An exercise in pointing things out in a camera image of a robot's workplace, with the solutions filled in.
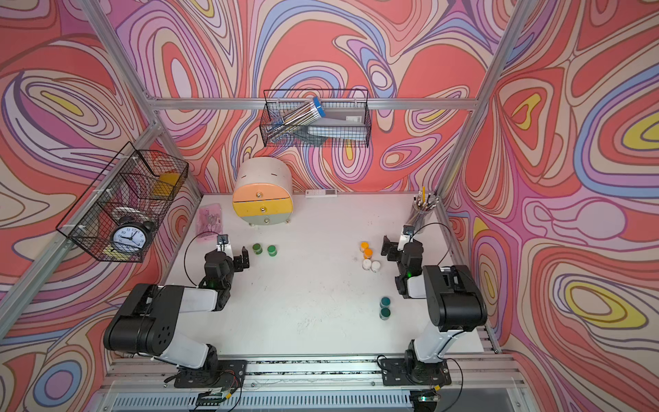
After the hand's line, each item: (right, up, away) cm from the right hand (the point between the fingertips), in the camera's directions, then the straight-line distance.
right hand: (398, 242), depth 96 cm
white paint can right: (-9, -8, -3) cm, 13 cm away
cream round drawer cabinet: (-54, +30, +10) cm, 63 cm away
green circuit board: (-60, -42, -24) cm, 77 cm away
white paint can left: (-12, -8, -3) cm, 15 cm away
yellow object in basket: (-77, +19, -18) cm, 82 cm away
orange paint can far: (-12, -1, +3) cm, 13 cm away
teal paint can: (-7, -19, -12) cm, 24 cm away
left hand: (-62, -2, -3) cm, 62 cm away
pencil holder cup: (+9, +15, -1) cm, 17 cm away
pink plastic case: (-78, +7, +12) cm, 79 cm away
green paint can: (-54, -3, +2) cm, 55 cm away
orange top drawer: (-54, +19, -4) cm, 57 cm away
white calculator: (-30, +21, +23) cm, 44 cm away
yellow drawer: (-53, +13, 0) cm, 55 cm away
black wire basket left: (-87, +9, -24) cm, 91 cm away
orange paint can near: (-11, -4, +2) cm, 12 cm away
